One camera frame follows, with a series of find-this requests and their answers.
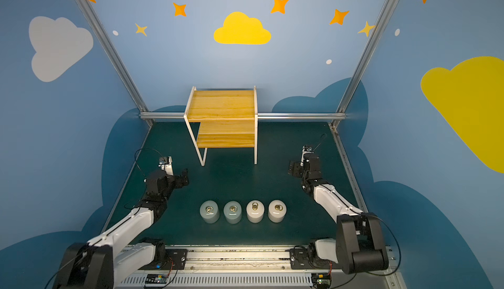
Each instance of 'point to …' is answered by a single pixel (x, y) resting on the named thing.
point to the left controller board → (156, 280)
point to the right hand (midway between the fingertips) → (303, 160)
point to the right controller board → (321, 280)
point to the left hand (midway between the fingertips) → (176, 167)
